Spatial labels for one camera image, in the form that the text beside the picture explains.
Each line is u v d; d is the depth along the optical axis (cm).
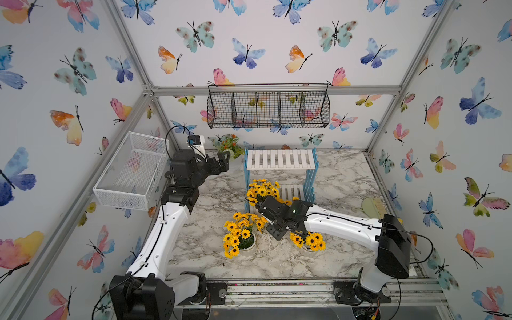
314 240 70
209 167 66
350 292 73
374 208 96
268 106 98
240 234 73
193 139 62
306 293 76
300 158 81
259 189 81
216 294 73
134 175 86
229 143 101
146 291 38
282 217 59
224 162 67
